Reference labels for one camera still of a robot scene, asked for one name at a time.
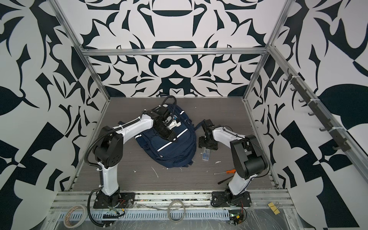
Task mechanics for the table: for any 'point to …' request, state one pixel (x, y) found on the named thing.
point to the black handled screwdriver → (224, 179)
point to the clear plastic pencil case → (206, 154)
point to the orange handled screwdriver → (230, 171)
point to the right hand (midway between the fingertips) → (206, 145)
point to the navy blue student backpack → (179, 153)
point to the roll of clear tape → (66, 221)
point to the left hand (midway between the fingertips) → (177, 139)
